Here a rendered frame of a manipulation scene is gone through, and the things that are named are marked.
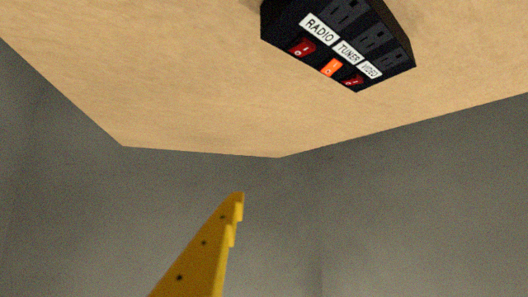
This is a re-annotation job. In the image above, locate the black power strip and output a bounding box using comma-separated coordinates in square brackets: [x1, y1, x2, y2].
[260, 0, 417, 93]

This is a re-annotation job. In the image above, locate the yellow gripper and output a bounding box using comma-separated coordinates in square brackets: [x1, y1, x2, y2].
[147, 191, 244, 297]

